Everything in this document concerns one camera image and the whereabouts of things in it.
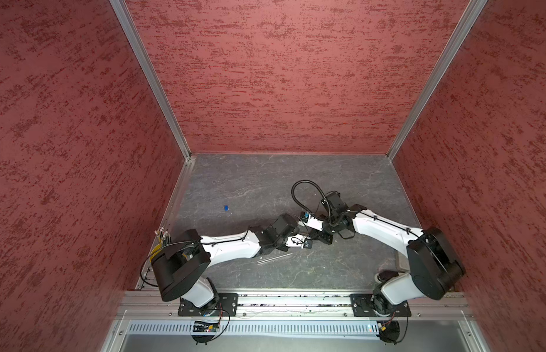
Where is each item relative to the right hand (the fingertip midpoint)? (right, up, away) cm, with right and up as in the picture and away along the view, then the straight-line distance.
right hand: (313, 237), depth 86 cm
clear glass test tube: (-16, -8, -2) cm, 18 cm away
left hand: (-10, +3, +1) cm, 11 cm away
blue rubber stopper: (-39, +10, +14) cm, 43 cm away
